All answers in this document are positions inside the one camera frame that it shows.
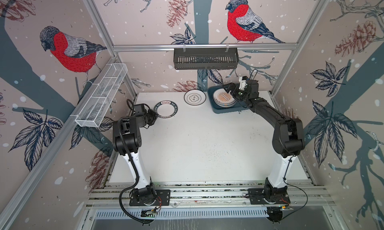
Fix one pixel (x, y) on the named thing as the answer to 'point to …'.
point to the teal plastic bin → (217, 109)
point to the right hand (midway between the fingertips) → (225, 89)
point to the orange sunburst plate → (223, 99)
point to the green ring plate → (166, 109)
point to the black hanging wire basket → (206, 58)
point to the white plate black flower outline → (195, 97)
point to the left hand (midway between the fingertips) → (157, 112)
